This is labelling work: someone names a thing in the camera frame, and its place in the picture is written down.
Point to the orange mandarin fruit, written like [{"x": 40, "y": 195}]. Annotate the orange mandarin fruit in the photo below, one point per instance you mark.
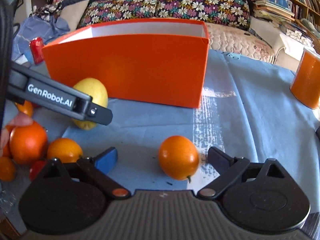
[{"x": 178, "y": 158}]

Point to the floral cushion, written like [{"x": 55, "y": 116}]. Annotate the floral cushion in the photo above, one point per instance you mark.
[
  {"x": 233, "y": 13},
  {"x": 116, "y": 10}
]

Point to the small orange mandarin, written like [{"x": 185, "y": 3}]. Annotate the small orange mandarin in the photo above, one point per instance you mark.
[
  {"x": 64, "y": 149},
  {"x": 26, "y": 108},
  {"x": 8, "y": 169}
]

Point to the stack of books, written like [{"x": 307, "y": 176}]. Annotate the stack of books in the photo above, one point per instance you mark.
[{"x": 273, "y": 10}]

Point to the red cherry tomato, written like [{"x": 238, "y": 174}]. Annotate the red cherry tomato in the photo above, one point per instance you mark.
[{"x": 36, "y": 167}]

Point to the pink quilted sofa cover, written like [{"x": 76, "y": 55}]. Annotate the pink quilted sofa cover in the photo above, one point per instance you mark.
[{"x": 234, "y": 40}]

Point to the person's left hand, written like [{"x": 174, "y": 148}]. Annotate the person's left hand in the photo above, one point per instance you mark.
[{"x": 20, "y": 120}]

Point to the wooden bookshelf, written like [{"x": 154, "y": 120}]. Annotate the wooden bookshelf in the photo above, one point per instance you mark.
[{"x": 306, "y": 12}]

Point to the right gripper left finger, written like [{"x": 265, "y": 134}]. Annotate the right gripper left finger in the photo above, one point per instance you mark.
[{"x": 96, "y": 169}]

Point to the right floral cushion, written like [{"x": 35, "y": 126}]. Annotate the right floral cushion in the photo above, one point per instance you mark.
[{"x": 233, "y": 13}]

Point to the white pillow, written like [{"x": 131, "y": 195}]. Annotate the white pillow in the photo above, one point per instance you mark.
[{"x": 72, "y": 14}]

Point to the large orange fruit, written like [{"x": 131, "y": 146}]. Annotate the large orange fruit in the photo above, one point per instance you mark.
[{"x": 28, "y": 144}]

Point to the left floral cushion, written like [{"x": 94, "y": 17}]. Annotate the left floral cushion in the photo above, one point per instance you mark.
[{"x": 116, "y": 10}]

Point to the red soda can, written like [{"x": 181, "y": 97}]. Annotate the red soda can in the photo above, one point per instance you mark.
[{"x": 36, "y": 46}]

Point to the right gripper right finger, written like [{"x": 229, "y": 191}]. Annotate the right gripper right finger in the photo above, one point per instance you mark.
[{"x": 230, "y": 171}]

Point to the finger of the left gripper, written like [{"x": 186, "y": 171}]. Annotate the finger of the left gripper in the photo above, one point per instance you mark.
[{"x": 89, "y": 111}]

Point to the yellow lemon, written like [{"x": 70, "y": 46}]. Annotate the yellow lemon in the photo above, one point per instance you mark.
[{"x": 98, "y": 92}]

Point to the orange cardboard box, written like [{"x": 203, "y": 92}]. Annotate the orange cardboard box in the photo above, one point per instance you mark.
[{"x": 155, "y": 60}]

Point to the blue crumpled cloth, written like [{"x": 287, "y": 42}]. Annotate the blue crumpled cloth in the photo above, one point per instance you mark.
[{"x": 34, "y": 27}]

